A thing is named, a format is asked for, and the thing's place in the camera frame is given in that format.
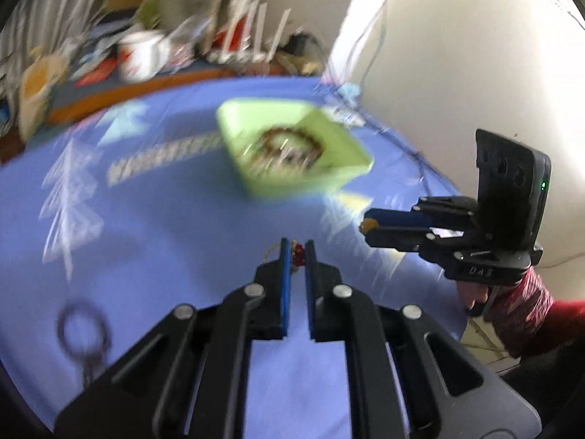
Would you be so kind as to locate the white router with antennas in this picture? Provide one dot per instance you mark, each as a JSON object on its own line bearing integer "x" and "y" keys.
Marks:
{"x": 228, "y": 57}

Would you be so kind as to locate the green plastic basket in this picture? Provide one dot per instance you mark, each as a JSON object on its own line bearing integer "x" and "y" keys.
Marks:
{"x": 274, "y": 187}

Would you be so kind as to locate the red booklet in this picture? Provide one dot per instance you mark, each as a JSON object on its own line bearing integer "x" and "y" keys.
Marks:
{"x": 98, "y": 72}

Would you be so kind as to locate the blue printed tablecloth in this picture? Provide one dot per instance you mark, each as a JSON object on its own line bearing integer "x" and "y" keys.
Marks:
{"x": 183, "y": 238}

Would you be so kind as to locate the person's right hand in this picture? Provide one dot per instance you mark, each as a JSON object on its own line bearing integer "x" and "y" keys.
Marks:
{"x": 470, "y": 295}

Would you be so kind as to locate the person's right forearm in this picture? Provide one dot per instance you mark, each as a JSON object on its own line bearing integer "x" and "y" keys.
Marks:
{"x": 534, "y": 311}

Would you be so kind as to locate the white enamel mug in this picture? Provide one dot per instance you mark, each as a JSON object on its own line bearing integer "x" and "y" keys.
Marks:
{"x": 141, "y": 59}

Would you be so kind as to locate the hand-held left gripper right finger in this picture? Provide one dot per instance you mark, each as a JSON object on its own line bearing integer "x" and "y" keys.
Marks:
{"x": 311, "y": 283}

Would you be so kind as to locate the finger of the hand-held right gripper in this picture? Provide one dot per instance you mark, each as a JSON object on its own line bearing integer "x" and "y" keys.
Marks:
{"x": 402, "y": 239}
{"x": 397, "y": 218}

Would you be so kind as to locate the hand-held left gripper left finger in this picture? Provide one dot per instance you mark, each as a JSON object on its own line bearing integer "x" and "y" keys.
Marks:
{"x": 285, "y": 283}

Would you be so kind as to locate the red bead pendant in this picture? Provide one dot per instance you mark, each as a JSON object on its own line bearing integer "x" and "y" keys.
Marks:
{"x": 299, "y": 254}

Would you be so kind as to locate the yellow-white packet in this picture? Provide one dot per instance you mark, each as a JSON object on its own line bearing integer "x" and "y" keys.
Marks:
{"x": 41, "y": 87}

